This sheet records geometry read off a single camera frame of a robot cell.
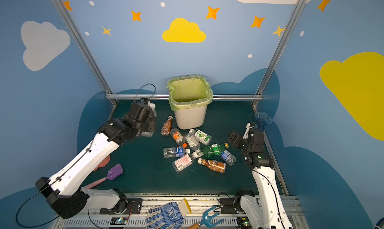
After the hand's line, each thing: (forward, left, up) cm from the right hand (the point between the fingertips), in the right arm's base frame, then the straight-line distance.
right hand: (238, 135), depth 79 cm
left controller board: (-40, +58, -19) cm, 73 cm away
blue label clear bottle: (-4, +33, -14) cm, 36 cm away
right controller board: (-37, -2, -21) cm, 42 cm away
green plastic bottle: (-2, +11, -15) cm, 19 cm away
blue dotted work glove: (-36, +34, -19) cm, 53 cm away
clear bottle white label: (+1, +24, -14) cm, 28 cm away
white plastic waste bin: (+20, +27, -12) cm, 36 cm away
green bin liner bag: (+36, +29, -2) cm, 46 cm away
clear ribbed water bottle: (-8, +45, +9) cm, 47 cm away
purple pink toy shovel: (-18, +70, -19) cm, 74 cm away
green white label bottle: (+8, +19, -16) cm, 26 cm away
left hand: (0, +44, +9) cm, 45 cm away
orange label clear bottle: (+6, +34, -16) cm, 38 cm away
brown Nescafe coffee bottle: (+14, +43, -14) cm, 47 cm away
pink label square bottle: (-10, +29, -16) cm, 34 cm away
